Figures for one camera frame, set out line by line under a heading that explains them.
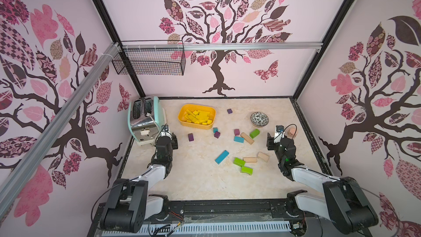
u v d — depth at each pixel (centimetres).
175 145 81
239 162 88
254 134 100
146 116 89
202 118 105
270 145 79
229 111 114
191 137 98
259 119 106
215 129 101
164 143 66
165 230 72
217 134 100
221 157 92
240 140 98
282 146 68
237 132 100
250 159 90
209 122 103
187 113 109
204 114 108
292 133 89
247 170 85
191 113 108
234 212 76
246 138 98
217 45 92
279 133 74
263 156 90
